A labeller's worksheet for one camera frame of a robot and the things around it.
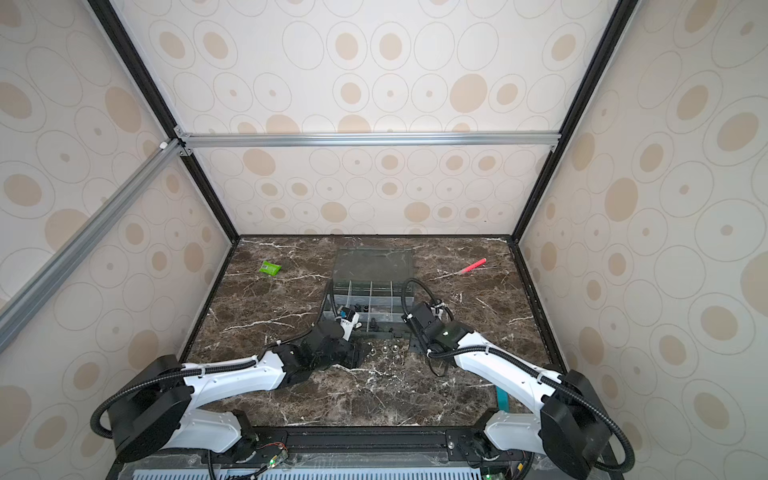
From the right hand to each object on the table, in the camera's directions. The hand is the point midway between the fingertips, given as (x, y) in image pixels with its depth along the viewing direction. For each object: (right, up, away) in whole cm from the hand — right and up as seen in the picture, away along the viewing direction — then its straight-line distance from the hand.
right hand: (421, 339), depth 85 cm
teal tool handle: (+22, -15, -4) cm, 27 cm away
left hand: (-14, -1, -2) cm, 14 cm away
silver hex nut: (-10, -4, +5) cm, 12 cm away
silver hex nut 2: (-7, -4, +5) cm, 10 cm away
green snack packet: (-52, +20, +23) cm, 61 cm away
